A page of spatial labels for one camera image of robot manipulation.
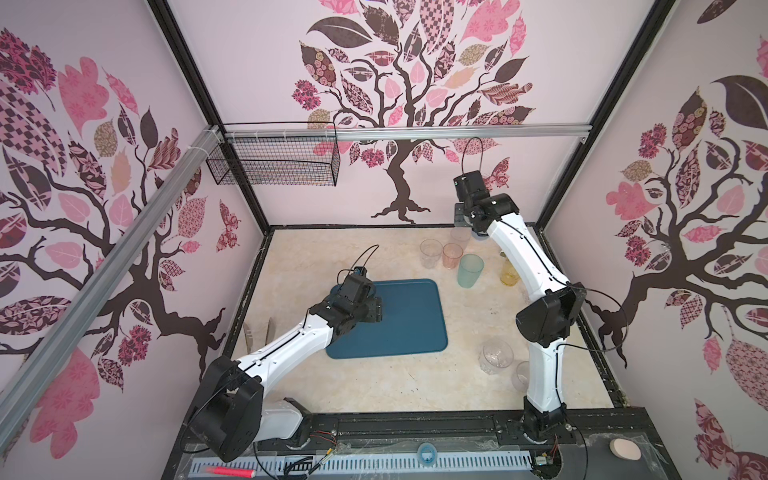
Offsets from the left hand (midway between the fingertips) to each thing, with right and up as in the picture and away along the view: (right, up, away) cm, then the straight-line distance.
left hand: (371, 307), depth 86 cm
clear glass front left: (+37, -14, 0) cm, 39 cm away
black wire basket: (-32, +48, +9) cm, 58 cm away
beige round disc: (+62, -31, -16) cm, 71 cm away
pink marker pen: (-32, -36, -16) cm, 51 cm away
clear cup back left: (+20, +17, +17) cm, 31 cm away
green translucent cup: (+33, +11, +14) cm, 38 cm away
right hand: (+30, +29, +1) cm, 42 cm away
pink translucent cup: (+28, +15, +19) cm, 37 cm away
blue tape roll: (+15, -33, -15) cm, 39 cm away
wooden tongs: (-38, -9, +3) cm, 39 cm away
